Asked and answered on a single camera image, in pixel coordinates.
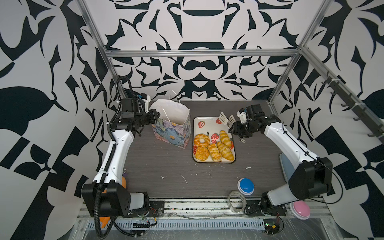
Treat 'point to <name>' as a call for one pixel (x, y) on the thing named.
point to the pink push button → (300, 209)
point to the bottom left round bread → (201, 153)
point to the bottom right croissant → (225, 151)
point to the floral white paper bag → (174, 123)
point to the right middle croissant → (225, 139)
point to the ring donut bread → (197, 140)
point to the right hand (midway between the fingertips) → (232, 130)
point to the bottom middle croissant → (214, 152)
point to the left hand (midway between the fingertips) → (158, 111)
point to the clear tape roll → (229, 205)
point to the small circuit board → (271, 226)
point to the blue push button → (245, 186)
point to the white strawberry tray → (212, 126)
